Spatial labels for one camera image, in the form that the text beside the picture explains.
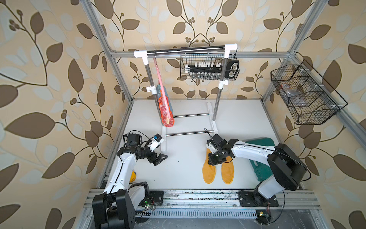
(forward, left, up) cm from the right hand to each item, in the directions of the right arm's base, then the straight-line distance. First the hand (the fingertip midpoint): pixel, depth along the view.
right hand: (209, 162), depth 87 cm
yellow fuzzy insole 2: (-5, +1, 0) cm, 5 cm away
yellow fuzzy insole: (-5, -10, 0) cm, 11 cm away
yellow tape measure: (-8, +45, +2) cm, 46 cm away
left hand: (+5, +30, +10) cm, 32 cm away
